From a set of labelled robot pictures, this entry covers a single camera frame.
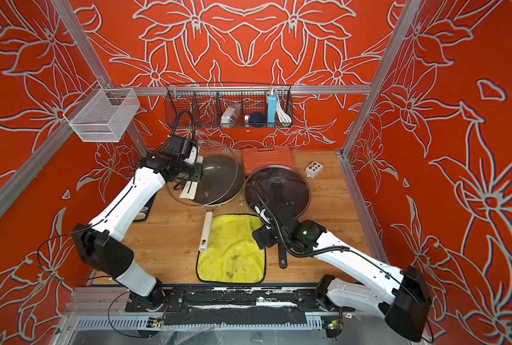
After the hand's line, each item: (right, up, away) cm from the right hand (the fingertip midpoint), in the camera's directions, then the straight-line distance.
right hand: (258, 230), depth 76 cm
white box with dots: (+29, +23, +32) cm, 49 cm away
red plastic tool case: (-1, +29, +35) cm, 45 cm away
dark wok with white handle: (-17, +16, +28) cm, 36 cm away
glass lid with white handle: (-27, +15, 0) cm, 31 cm away
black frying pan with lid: (+11, +16, +17) cm, 26 cm away
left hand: (-23, +22, +6) cm, 33 cm away
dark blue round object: (0, +45, +20) cm, 49 cm away
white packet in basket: (-12, +46, +16) cm, 50 cm away
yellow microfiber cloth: (-10, -12, +8) cm, 17 cm away
